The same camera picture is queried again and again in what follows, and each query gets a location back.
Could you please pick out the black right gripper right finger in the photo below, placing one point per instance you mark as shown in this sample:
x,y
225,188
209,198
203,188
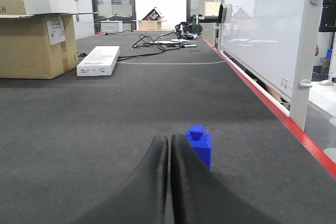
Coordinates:
x,y
194,190

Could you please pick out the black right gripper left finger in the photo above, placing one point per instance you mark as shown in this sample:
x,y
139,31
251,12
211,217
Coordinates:
x,y
147,182

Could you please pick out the blue plastic box slanted corners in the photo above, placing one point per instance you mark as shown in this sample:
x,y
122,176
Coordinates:
x,y
202,149

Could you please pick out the long flat white box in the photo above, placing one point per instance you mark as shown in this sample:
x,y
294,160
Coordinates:
x,y
99,61

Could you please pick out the white paper sheet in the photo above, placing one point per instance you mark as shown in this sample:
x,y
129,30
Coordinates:
x,y
168,42

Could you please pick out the marker pen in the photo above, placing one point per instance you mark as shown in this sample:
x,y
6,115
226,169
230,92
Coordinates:
x,y
189,46

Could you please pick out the open small cardboard box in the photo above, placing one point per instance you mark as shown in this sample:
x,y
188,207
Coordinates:
x,y
151,25

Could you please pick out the green bottle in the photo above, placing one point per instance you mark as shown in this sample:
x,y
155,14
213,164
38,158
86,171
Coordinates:
x,y
195,24

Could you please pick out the dark red printed box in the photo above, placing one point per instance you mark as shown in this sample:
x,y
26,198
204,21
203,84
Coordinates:
x,y
153,14

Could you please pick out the large brown cardboard box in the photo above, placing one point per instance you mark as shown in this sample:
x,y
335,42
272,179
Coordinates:
x,y
26,51

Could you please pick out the whiteboard eraser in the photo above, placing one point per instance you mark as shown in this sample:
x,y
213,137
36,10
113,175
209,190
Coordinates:
x,y
226,13

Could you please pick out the beige box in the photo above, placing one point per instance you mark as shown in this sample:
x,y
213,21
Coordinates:
x,y
212,9

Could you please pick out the white cardboard box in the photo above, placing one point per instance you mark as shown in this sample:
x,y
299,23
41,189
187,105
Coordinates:
x,y
50,2

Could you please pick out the whiteboard with white frame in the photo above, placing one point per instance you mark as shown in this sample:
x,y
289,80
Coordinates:
x,y
262,37

